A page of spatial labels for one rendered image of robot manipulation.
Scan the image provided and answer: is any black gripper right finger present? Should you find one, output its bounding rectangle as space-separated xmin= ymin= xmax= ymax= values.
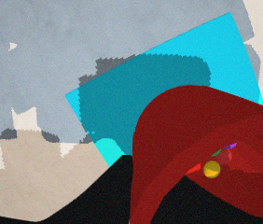
xmin=150 ymin=175 xmax=263 ymax=224

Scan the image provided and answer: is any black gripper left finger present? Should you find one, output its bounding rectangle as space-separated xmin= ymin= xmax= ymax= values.
xmin=0 ymin=155 xmax=133 ymax=224

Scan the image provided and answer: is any red marble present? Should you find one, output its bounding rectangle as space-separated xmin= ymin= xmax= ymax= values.
xmin=215 ymin=148 xmax=232 ymax=165

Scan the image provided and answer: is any yellow marble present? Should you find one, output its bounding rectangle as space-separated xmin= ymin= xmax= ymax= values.
xmin=203 ymin=161 xmax=220 ymax=178

